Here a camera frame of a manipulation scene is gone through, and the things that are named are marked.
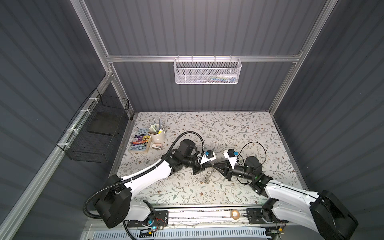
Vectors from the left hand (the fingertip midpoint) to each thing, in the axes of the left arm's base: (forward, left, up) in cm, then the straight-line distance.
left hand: (211, 163), depth 77 cm
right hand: (-2, -2, 0) cm, 3 cm away
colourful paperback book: (+26, +44, -13) cm, 52 cm away
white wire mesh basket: (+80, -6, +8) cm, 81 cm away
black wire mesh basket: (+12, +57, +12) cm, 60 cm away
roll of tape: (-21, -11, -15) cm, 28 cm away
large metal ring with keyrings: (-2, +1, -17) cm, 17 cm away
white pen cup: (+25, +31, -4) cm, 40 cm away
